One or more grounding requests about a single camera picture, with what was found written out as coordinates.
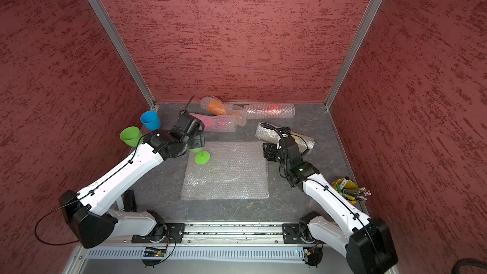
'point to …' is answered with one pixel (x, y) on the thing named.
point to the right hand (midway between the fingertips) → (267, 149)
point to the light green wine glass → (132, 136)
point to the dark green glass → (201, 157)
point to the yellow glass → (274, 134)
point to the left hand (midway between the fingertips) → (193, 142)
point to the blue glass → (151, 120)
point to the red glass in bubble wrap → (266, 111)
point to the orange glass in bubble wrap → (213, 105)
